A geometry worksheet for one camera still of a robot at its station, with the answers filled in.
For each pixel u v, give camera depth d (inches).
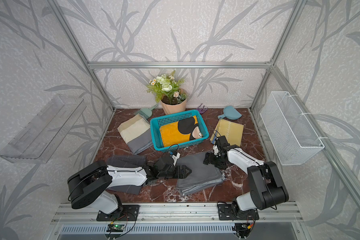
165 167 26.3
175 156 31.5
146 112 46.8
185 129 41.3
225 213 28.6
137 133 40.4
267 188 16.7
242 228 30.3
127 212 29.0
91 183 17.9
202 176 33.3
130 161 35.9
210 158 31.7
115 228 27.8
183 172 29.6
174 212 29.8
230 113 46.4
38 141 25.7
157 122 40.2
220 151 30.3
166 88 35.1
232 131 41.5
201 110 47.0
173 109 40.3
